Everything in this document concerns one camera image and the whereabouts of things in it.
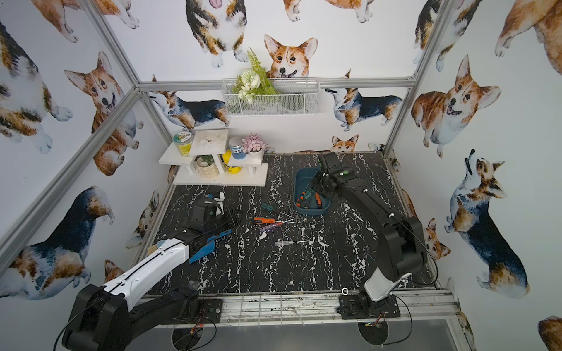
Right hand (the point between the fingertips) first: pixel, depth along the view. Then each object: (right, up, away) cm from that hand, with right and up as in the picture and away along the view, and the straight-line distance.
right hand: (318, 179), depth 87 cm
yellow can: (-41, +10, +15) cm, 45 cm away
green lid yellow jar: (-57, +17, +8) cm, 60 cm away
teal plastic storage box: (-3, -10, +11) cm, 15 cm away
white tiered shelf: (-45, +16, +9) cm, 48 cm away
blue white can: (-35, +14, +7) cm, 38 cm away
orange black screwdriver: (+2, -10, +13) cm, 17 cm away
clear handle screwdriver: (-13, -26, +2) cm, 29 cm away
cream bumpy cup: (-53, +6, +20) cm, 57 cm away
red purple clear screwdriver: (-18, -20, +7) cm, 28 cm away
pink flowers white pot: (-26, +13, +3) cm, 29 cm away
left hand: (-31, -12, -2) cm, 33 cm away
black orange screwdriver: (-7, -10, +13) cm, 18 cm away
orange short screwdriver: (-23, -18, +7) cm, 31 cm away
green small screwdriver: (-20, -14, +10) cm, 26 cm away
